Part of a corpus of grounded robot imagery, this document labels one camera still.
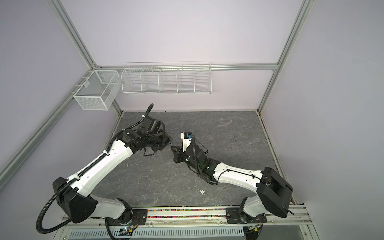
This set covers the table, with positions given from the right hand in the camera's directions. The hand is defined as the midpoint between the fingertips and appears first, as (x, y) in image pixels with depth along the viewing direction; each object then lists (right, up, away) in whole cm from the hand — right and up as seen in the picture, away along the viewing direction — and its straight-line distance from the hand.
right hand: (170, 149), depth 74 cm
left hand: (+1, +4, +1) cm, 4 cm away
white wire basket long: (-7, +44, +25) cm, 51 cm away
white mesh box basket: (-53, +35, +25) cm, 68 cm away
